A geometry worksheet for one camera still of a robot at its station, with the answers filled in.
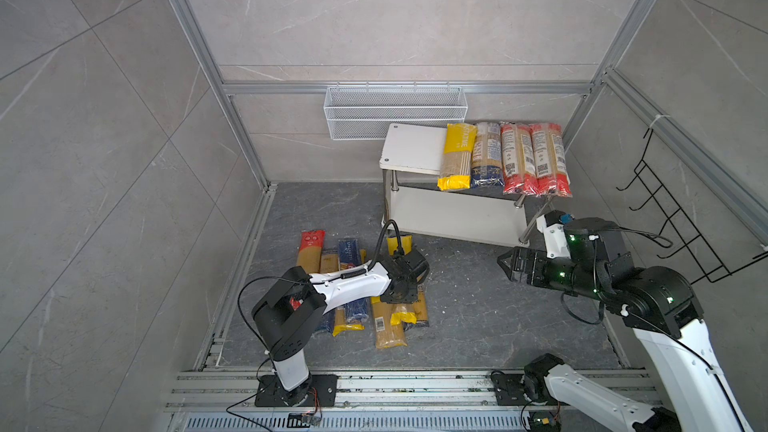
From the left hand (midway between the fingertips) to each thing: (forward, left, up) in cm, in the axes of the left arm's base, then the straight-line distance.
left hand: (410, 291), depth 87 cm
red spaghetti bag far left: (+17, +32, -2) cm, 36 cm away
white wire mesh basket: (+54, +17, +26) cm, 62 cm away
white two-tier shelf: (+23, 0, +30) cm, 38 cm away
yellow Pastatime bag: (-8, +3, +3) cm, 9 cm away
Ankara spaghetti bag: (-5, -3, -1) cm, 6 cm away
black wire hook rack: (-7, -61, +29) cm, 68 cm away
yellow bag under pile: (-12, +7, -1) cm, 14 cm away
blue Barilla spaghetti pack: (+10, +18, +2) cm, 21 cm away
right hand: (-5, -20, +27) cm, 35 cm away
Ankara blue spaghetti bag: (-8, +24, -1) cm, 25 cm away
